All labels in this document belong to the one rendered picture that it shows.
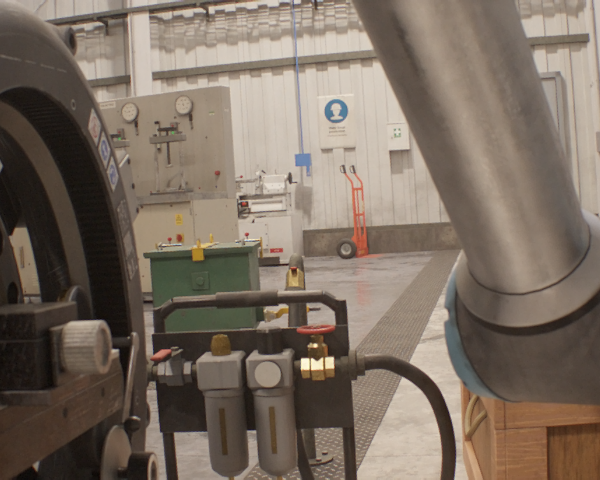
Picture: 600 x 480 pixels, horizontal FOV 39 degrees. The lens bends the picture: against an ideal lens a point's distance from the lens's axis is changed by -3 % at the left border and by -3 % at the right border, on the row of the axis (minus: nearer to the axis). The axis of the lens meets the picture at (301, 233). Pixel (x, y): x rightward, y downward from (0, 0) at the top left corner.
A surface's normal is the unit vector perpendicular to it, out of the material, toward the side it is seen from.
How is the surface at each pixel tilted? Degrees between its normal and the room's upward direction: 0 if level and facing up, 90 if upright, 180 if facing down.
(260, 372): 90
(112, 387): 90
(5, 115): 140
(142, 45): 90
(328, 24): 90
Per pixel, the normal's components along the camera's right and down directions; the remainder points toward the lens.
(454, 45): 0.04, 0.63
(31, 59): 0.99, -0.06
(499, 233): -0.23, 0.70
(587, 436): -0.10, 0.04
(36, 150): 0.62, 0.65
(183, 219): -0.37, 0.06
